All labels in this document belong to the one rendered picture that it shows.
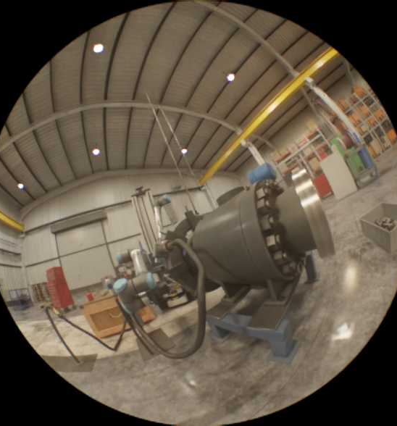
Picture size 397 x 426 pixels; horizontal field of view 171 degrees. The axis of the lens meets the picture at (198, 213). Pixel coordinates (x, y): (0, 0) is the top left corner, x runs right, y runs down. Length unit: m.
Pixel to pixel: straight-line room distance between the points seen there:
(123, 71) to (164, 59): 1.98
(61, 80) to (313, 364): 9.05
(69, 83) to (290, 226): 8.55
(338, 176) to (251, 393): 4.23
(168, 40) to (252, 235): 7.75
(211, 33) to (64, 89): 7.05
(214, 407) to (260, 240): 0.81
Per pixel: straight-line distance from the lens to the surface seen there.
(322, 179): 5.89
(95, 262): 9.78
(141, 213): 2.15
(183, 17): 7.97
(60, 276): 4.44
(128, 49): 7.73
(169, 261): 1.07
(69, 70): 8.20
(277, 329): 0.65
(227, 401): 0.80
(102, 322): 1.79
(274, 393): 0.76
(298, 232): 0.60
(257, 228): 0.52
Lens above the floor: 0.73
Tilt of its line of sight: 11 degrees up
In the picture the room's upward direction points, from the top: 23 degrees counter-clockwise
